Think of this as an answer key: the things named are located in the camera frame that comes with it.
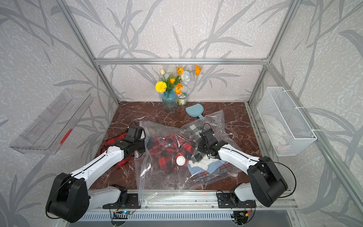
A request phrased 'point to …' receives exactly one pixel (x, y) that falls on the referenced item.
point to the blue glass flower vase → (169, 99)
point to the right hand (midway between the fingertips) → (200, 145)
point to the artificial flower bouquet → (171, 82)
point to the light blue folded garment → (212, 166)
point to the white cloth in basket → (280, 140)
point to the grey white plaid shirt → (191, 133)
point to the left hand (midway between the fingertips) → (156, 142)
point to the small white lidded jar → (182, 99)
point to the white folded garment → (203, 163)
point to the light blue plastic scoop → (195, 110)
